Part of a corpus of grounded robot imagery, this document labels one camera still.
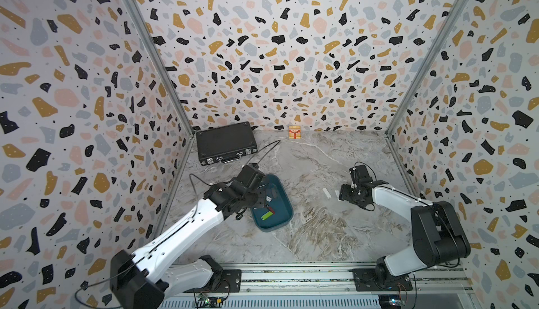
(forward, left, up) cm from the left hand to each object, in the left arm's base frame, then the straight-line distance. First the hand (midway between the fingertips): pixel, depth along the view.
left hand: (263, 195), depth 76 cm
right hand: (+8, -36, -16) cm, 40 cm away
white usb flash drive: (+10, -28, -18) cm, 35 cm away
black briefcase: (+36, +22, -11) cm, 43 cm away
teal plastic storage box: (+8, -5, -18) cm, 20 cm away
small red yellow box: (+49, -15, -16) cm, 54 cm away
